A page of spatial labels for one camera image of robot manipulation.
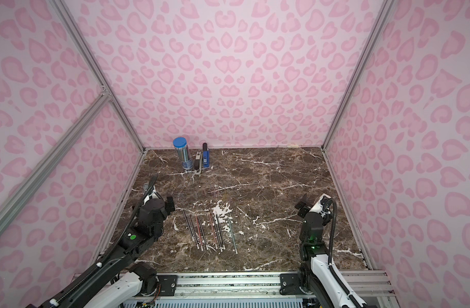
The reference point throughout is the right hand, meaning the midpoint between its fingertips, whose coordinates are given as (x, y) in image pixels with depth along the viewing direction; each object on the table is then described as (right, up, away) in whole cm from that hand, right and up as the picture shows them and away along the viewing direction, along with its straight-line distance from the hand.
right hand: (314, 197), depth 82 cm
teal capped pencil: (-35, -18, +4) cm, 39 cm away
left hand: (-65, +2, -5) cm, 65 cm away
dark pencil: (-55, -15, +6) cm, 57 cm away
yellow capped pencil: (-41, -16, +4) cm, 44 cm away
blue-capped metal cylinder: (-62, +24, +15) cm, 68 cm away
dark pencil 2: (-52, -18, +4) cm, 55 cm away
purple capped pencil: (-42, -16, +4) cm, 45 cm away
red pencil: (-50, -17, +4) cm, 53 cm away
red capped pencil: (-46, -12, +8) cm, 48 cm away
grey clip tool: (-56, +15, +26) cm, 63 cm away
